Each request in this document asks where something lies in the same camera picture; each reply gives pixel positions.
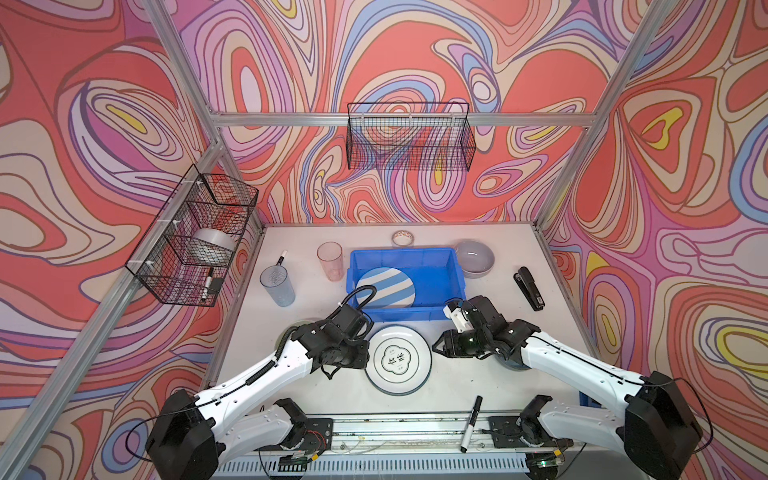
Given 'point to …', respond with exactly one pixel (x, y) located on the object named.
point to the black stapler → (528, 286)
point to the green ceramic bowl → (284, 336)
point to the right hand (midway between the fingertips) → (441, 355)
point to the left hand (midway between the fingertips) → (370, 356)
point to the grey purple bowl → (476, 258)
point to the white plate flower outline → (398, 361)
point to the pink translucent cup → (330, 254)
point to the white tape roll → (210, 245)
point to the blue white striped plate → (393, 289)
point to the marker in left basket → (208, 284)
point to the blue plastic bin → (437, 276)
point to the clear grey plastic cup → (277, 284)
